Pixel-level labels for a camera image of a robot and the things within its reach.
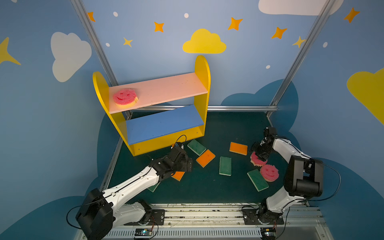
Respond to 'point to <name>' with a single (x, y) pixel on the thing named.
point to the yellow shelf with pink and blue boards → (155, 114)
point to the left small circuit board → (143, 232)
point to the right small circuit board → (269, 233)
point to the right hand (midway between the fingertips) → (254, 151)
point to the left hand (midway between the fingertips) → (185, 160)
